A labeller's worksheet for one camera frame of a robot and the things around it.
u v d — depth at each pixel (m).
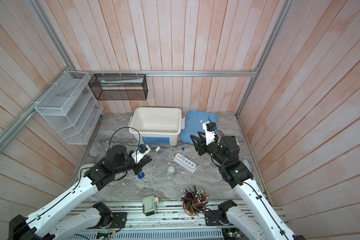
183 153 0.86
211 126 0.55
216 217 0.73
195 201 0.67
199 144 0.59
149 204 0.75
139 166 0.64
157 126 1.17
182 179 0.88
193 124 1.13
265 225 0.40
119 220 0.73
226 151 0.48
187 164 0.90
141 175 0.88
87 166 0.90
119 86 1.04
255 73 0.93
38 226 0.39
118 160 0.57
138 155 0.61
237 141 0.50
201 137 0.68
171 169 0.90
